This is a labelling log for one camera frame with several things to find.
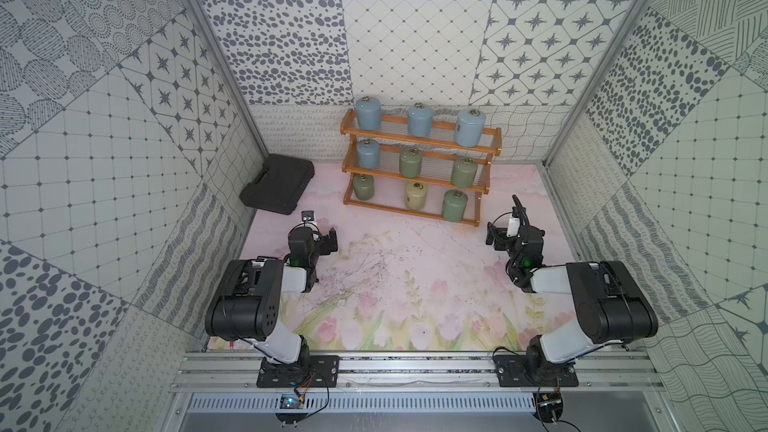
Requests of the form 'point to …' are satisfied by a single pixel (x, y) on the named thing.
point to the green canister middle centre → (411, 162)
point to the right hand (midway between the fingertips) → (506, 227)
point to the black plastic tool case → (279, 184)
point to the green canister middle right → (464, 171)
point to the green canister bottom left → (363, 186)
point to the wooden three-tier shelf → (433, 177)
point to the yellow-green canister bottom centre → (416, 194)
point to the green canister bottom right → (454, 204)
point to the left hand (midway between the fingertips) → (326, 229)
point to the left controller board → (291, 401)
